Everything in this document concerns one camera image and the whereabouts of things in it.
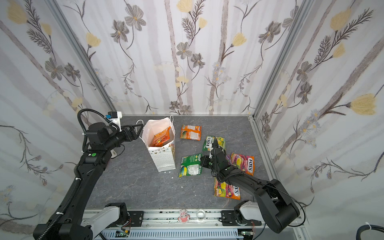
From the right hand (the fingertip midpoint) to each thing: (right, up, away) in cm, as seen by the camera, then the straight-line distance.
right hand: (196, 155), depth 86 cm
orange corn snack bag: (-19, +13, +4) cm, 23 cm away
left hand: (-30, +19, -14) cm, 38 cm away
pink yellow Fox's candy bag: (+15, -19, -4) cm, 24 cm away
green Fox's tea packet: (-4, -7, +1) cm, 8 cm away
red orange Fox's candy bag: (+30, -6, +5) cm, 31 cm away
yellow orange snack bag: (-21, +9, -4) cm, 23 cm away
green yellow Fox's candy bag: (+8, +6, +15) cm, 19 cm away
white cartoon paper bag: (-17, +1, -7) cm, 19 cm away
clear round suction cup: (+2, -30, -9) cm, 31 cm away
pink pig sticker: (-6, -28, -14) cm, 32 cm away
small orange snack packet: (-4, +13, +22) cm, 25 cm away
